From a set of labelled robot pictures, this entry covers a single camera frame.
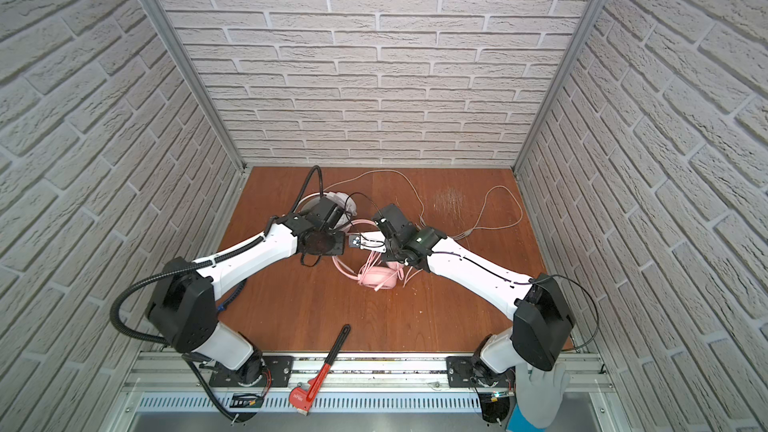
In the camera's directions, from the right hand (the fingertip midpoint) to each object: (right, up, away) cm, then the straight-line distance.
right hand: (389, 227), depth 82 cm
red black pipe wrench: (-21, -39, -12) cm, 46 cm away
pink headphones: (-4, -11, -4) cm, 13 cm away
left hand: (-14, -5, +5) cm, 16 cm away
